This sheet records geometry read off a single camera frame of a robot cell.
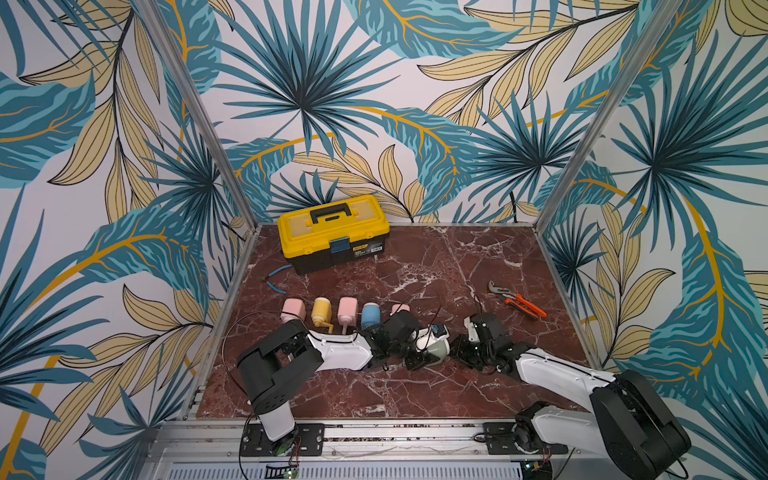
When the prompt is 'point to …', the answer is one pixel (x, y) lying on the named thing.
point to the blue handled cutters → (274, 271)
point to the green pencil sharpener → (439, 348)
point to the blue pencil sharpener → (370, 315)
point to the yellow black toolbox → (339, 231)
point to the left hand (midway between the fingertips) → (431, 352)
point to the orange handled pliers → (519, 302)
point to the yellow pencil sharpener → (322, 313)
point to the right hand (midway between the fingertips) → (444, 351)
